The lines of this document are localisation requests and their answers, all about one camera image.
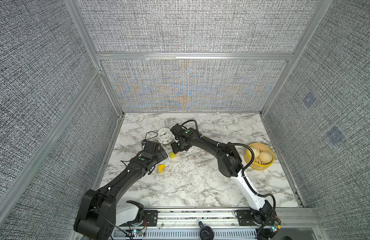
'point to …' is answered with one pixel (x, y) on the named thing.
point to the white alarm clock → (165, 136)
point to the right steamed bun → (265, 157)
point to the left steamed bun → (256, 151)
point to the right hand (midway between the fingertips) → (176, 148)
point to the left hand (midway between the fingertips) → (159, 155)
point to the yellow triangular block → (161, 167)
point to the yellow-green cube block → (172, 155)
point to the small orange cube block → (178, 153)
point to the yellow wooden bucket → (256, 163)
